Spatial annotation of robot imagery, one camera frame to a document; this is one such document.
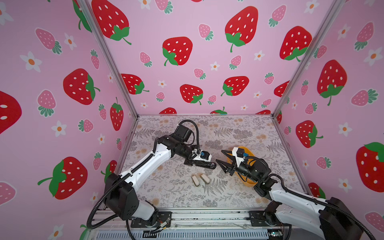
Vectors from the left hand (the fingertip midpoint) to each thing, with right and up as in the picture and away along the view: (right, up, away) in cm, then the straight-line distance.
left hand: (205, 157), depth 75 cm
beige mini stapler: (-5, -15, +9) cm, 19 cm away
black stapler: (+4, -4, -1) cm, 5 cm away
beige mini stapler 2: (0, -14, +11) cm, 18 cm away
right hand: (+7, +2, -3) cm, 8 cm away
